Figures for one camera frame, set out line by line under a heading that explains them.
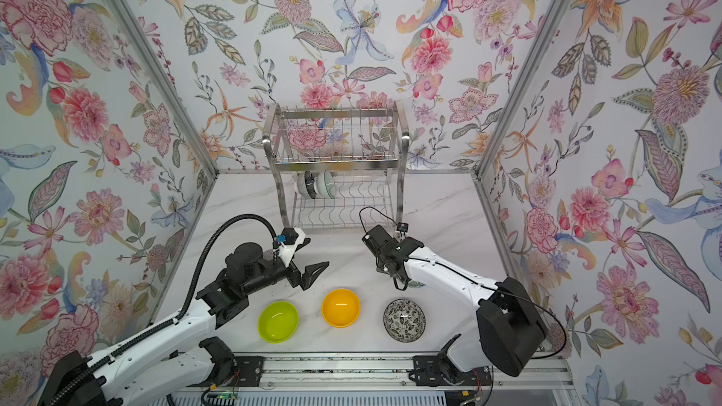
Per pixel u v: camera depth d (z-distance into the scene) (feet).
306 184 3.31
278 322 2.66
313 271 2.17
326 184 3.38
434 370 2.44
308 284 2.23
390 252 2.05
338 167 3.73
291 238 2.07
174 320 1.63
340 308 2.74
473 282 1.55
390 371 2.49
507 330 1.39
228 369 2.20
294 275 2.18
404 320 2.69
